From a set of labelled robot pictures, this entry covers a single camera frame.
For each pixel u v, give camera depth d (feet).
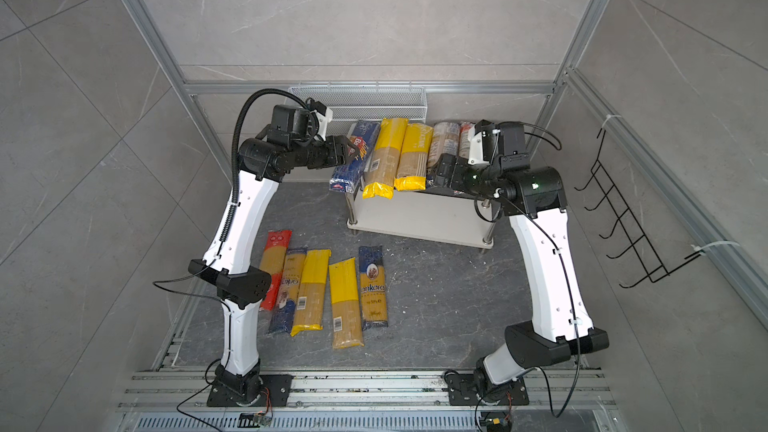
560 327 1.27
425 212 3.42
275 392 2.40
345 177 2.25
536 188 1.31
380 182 2.29
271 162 1.65
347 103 3.22
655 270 1.91
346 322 2.69
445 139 2.62
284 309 2.75
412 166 2.39
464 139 2.69
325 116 2.15
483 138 1.56
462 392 2.39
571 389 1.20
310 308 2.80
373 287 2.89
